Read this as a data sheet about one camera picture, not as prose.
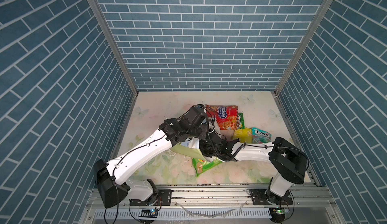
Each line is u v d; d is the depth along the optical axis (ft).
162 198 2.43
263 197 2.42
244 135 3.07
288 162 1.55
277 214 2.36
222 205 2.38
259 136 3.01
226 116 3.19
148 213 2.37
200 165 2.58
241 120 3.26
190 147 2.32
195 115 1.68
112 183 1.23
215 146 2.15
